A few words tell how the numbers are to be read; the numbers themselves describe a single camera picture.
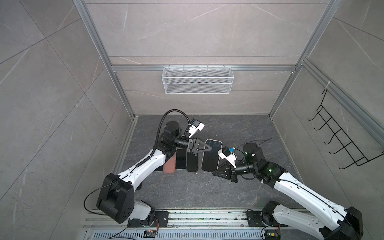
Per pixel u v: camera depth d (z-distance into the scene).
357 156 0.57
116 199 0.41
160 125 0.61
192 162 0.93
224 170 0.61
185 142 0.63
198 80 1.00
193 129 0.65
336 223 0.39
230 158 0.59
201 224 0.73
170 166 0.93
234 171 0.58
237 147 0.60
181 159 0.95
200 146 0.66
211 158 0.64
